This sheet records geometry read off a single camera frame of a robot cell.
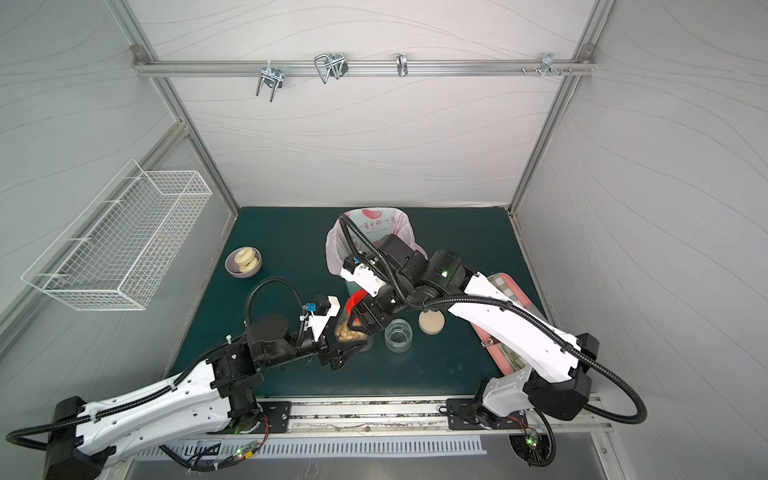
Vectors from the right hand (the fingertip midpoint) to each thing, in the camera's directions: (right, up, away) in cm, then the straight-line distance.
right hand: (359, 314), depth 62 cm
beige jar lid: (+19, -10, +26) cm, 34 cm away
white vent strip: (-8, -34, +8) cm, 36 cm away
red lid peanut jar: (-3, -5, +2) cm, 6 cm away
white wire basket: (-57, +12, +6) cm, 59 cm away
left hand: (-1, -4, +3) cm, 5 cm away
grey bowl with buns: (-43, +8, +35) cm, 56 cm away
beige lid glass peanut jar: (+9, -12, +22) cm, 26 cm away
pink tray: (+39, -19, +22) cm, 49 cm away
